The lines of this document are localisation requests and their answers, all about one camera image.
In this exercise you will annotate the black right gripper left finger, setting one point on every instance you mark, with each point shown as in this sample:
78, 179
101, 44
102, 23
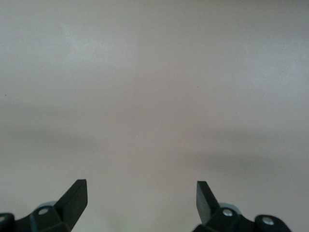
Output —
70, 207

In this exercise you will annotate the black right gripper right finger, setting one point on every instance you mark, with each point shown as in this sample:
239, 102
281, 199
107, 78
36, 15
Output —
207, 210

